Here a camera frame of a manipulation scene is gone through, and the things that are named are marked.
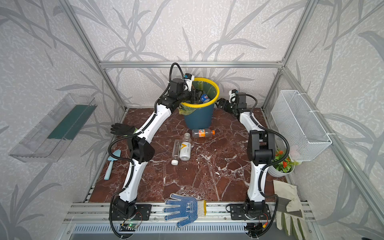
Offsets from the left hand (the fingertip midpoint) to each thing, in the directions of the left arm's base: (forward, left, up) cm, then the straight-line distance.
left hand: (200, 85), depth 87 cm
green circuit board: (-66, +32, -32) cm, 80 cm away
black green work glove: (-11, +56, -32) cm, 65 cm away
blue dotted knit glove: (-59, +5, -31) cm, 67 cm away
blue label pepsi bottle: (+2, -3, -13) cm, 13 cm away
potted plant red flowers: (-42, -43, -19) cm, 63 cm away
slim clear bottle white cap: (-30, +14, -27) cm, 43 cm away
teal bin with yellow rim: (-7, +1, -20) cm, 22 cm away
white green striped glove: (-62, -45, -30) cm, 82 cm away
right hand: (+2, -13, -13) cm, 18 cm away
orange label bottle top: (-15, -2, -28) cm, 32 cm away
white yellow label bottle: (-31, +9, -27) cm, 42 cm away
